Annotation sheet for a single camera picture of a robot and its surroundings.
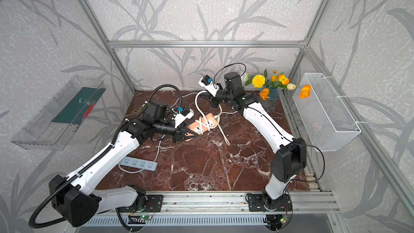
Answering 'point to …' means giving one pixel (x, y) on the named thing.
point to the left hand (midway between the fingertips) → (196, 133)
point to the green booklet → (77, 107)
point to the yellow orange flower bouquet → (268, 82)
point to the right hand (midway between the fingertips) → (202, 92)
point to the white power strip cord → (205, 117)
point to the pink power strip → (202, 125)
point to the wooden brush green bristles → (138, 109)
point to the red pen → (88, 111)
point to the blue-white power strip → (138, 163)
